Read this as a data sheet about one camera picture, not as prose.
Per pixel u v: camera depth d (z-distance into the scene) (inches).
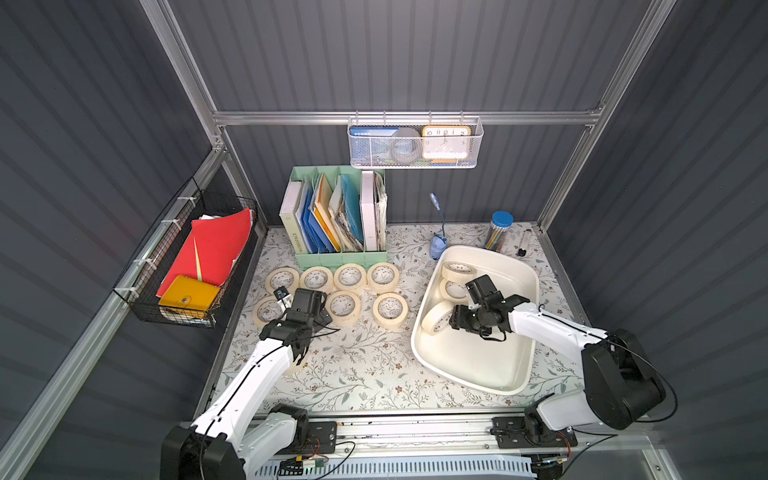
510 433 28.8
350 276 41.4
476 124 35.0
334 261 41.5
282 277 41.4
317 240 38.5
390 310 38.1
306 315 24.4
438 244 41.4
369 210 36.6
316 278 41.4
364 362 34.1
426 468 30.3
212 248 29.0
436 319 33.2
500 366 32.6
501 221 37.9
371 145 33.1
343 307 38.4
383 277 41.4
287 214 34.9
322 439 29.0
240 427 17.1
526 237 45.5
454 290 37.9
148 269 24.8
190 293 25.4
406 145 35.6
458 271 40.0
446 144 34.9
